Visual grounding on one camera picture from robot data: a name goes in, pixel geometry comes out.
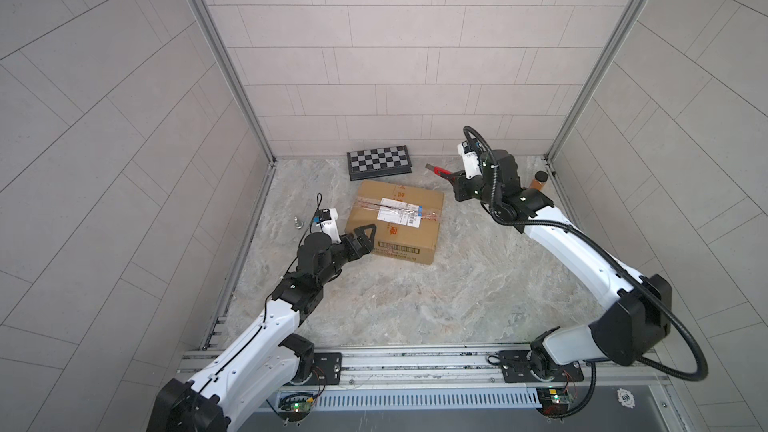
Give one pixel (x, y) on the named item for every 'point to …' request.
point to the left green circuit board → (296, 404)
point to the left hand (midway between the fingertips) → (374, 230)
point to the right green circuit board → (554, 401)
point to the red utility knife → (439, 171)
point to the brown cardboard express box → (407, 219)
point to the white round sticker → (625, 397)
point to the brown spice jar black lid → (540, 177)
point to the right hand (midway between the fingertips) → (447, 176)
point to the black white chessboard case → (378, 163)
